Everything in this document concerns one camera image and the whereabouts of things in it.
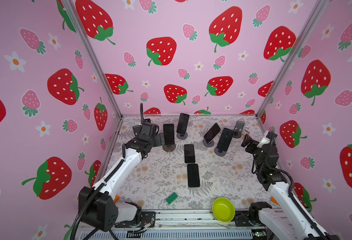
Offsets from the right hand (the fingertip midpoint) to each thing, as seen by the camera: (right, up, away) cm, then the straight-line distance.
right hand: (253, 137), depth 77 cm
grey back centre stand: (-38, -1, +31) cm, 49 cm away
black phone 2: (-10, -2, +16) cm, 19 cm away
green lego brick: (-43, -34, +3) cm, 55 cm away
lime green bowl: (-16, -38, -1) cm, 41 cm away
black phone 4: (-31, -24, +11) cm, 41 cm away
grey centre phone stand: (-20, -7, +25) cm, 32 cm away
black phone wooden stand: (-46, +1, +17) cm, 49 cm away
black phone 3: (-33, -13, +20) cm, 40 cm away
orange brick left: (-73, -33, +3) cm, 80 cm away
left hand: (-53, 0, +6) cm, 53 cm away
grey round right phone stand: (-12, -11, +21) cm, 27 cm away
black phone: (-37, +8, +23) cm, 45 cm away
